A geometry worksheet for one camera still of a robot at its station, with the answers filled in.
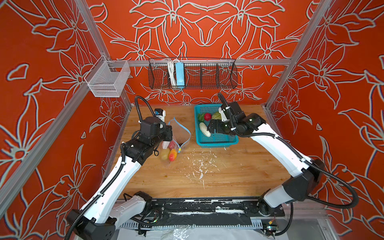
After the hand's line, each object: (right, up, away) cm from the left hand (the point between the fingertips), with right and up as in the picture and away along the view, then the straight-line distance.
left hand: (169, 125), depth 71 cm
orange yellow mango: (0, -18, +15) cm, 23 cm away
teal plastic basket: (+28, -11, +27) cm, 40 cm away
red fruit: (+23, +5, +35) cm, 42 cm away
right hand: (+22, -1, +4) cm, 22 cm away
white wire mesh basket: (-44, +30, +24) cm, 58 cm away
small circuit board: (+49, -49, -3) cm, 69 cm away
